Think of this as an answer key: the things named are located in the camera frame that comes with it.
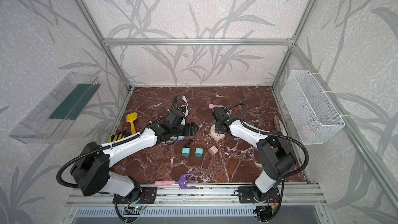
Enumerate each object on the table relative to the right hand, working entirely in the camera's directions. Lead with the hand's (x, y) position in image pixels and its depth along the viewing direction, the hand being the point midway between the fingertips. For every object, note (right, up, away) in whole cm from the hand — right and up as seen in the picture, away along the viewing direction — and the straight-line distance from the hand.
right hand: (221, 124), depth 93 cm
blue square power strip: (-25, -9, +1) cm, 27 cm away
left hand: (-15, +2, -9) cm, 17 cm away
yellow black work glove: (-61, -7, -2) cm, 62 cm away
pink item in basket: (+40, 0, -21) cm, 45 cm away
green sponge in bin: (-64, +13, -29) cm, 72 cm away
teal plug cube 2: (-13, -15, -7) cm, 21 cm away
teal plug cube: (-20, -15, -7) cm, 26 cm away
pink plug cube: (-5, -13, -7) cm, 16 cm away
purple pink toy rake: (-22, -26, -17) cm, 38 cm away
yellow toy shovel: (-59, +3, +8) cm, 60 cm away
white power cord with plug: (-19, +9, -13) cm, 25 cm away
